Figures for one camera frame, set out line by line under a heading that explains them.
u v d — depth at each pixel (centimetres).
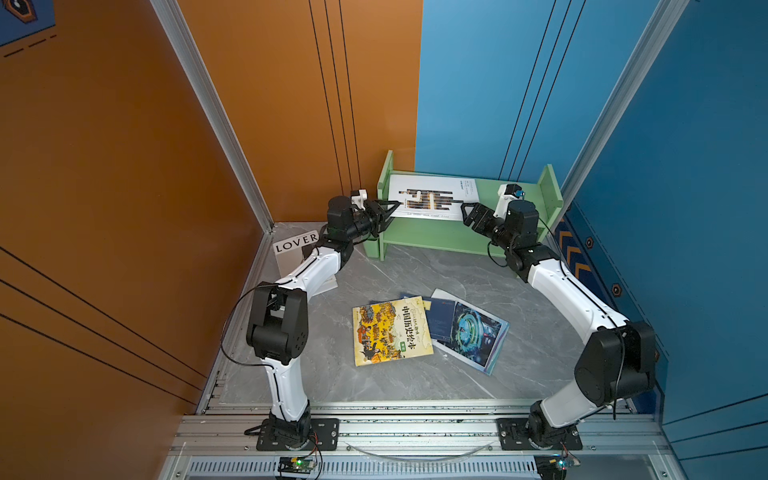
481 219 72
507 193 72
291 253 105
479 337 89
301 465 70
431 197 87
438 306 94
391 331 89
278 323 51
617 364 43
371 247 103
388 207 81
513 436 72
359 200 82
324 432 74
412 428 76
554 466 70
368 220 77
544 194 91
